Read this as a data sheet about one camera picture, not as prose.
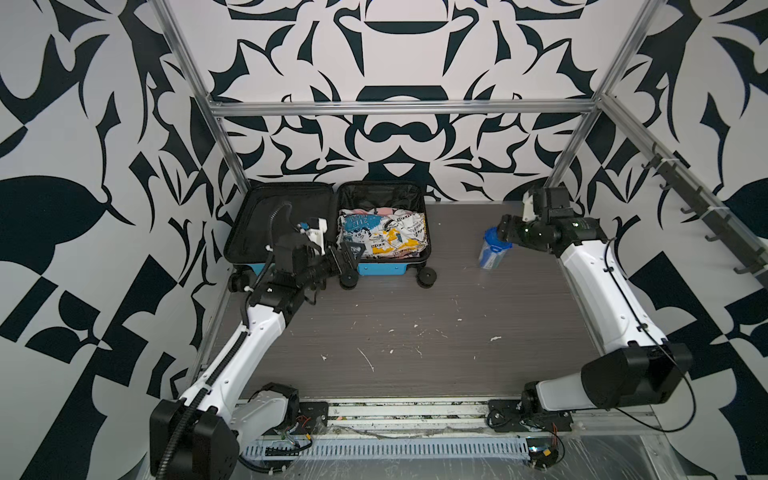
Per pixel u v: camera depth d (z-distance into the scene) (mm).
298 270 585
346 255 672
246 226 1005
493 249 915
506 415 737
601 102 889
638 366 413
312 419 738
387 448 713
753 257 504
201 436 378
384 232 1016
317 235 695
